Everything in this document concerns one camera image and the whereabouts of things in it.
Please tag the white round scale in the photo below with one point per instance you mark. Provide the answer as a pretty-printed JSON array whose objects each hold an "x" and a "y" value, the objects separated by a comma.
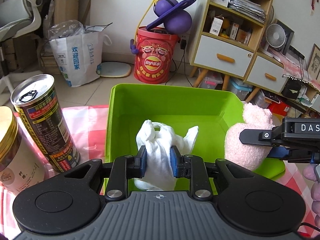
[{"x": 114, "y": 69}]

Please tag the red Lays bucket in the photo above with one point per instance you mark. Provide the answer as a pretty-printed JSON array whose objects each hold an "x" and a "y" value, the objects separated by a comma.
[{"x": 154, "y": 51}]

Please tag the gold lid cookie jar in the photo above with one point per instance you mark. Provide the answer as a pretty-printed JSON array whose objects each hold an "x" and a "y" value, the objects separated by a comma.
[{"x": 21, "y": 166}]

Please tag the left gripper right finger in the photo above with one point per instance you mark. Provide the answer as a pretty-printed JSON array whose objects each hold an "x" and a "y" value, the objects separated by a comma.
[{"x": 191, "y": 167}]

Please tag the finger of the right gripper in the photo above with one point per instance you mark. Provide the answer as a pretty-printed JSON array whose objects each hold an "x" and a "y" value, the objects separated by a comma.
[{"x": 260, "y": 137}]

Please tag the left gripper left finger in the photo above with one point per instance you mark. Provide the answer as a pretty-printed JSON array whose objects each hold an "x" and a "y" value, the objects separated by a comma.
[{"x": 120, "y": 171}]

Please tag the wooden shelf cabinet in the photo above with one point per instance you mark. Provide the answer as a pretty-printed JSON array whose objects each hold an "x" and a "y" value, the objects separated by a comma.
[{"x": 225, "y": 37}]

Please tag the black drink can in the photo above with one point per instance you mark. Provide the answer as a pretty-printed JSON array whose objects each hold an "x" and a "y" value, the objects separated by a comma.
[{"x": 36, "y": 102}]

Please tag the purple bounce ball toy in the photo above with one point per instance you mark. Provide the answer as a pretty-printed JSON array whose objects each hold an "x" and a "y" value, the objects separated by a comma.
[{"x": 172, "y": 15}]

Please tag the white office chair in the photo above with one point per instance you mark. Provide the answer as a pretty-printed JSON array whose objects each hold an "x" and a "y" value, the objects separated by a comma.
[{"x": 19, "y": 17}]

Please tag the clear storage box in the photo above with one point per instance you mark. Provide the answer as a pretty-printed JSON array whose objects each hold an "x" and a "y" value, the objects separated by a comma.
[{"x": 211, "y": 80}]

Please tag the white desk fan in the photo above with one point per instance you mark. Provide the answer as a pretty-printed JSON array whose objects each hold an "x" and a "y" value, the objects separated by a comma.
[{"x": 278, "y": 36}]

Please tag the white printed paper bag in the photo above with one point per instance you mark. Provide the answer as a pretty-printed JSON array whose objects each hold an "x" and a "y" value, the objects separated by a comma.
[{"x": 77, "y": 50}]

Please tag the green plastic bin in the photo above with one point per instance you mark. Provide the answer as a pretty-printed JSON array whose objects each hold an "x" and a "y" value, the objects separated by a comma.
[{"x": 181, "y": 108}]

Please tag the blue lid storage box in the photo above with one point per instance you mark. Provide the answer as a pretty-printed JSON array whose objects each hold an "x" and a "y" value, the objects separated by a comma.
[{"x": 239, "y": 88}]

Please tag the right hand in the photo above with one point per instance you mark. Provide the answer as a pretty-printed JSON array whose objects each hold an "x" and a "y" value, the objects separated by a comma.
[{"x": 311, "y": 172}]

